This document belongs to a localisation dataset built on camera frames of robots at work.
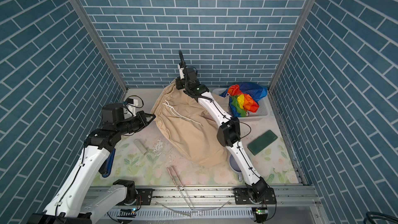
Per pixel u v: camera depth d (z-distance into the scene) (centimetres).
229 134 63
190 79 72
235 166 68
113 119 53
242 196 74
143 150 87
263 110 99
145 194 74
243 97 93
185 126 87
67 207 38
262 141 93
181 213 71
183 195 76
